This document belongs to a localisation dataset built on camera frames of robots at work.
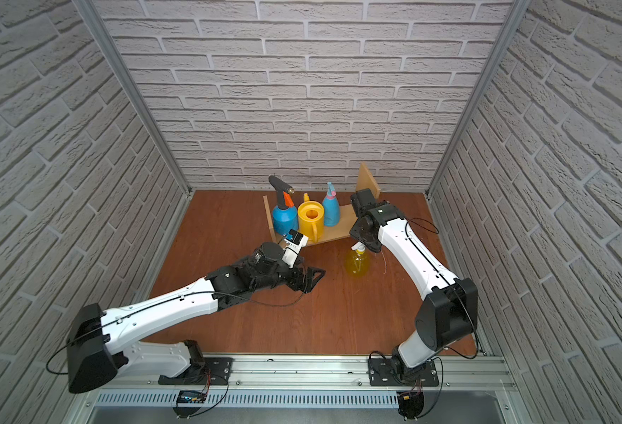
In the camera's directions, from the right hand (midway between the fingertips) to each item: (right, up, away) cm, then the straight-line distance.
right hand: (354, 235), depth 84 cm
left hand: (-13, -5, -11) cm, 18 cm away
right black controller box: (+13, -45, -14) cm, 49 cm away
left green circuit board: (-47, -44, -12) cm, 65 cm away
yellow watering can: (-15, +6, +4) cm, 16 cm away
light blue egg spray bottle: (-7, +9, +8) cm, 13 cm away
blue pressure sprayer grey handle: (-24, +6, +6) cm, 25 cm away
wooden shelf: (0, +6, +18) cm, 19 cm away
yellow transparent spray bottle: (+2, -10, +4) cm, 11 cm away
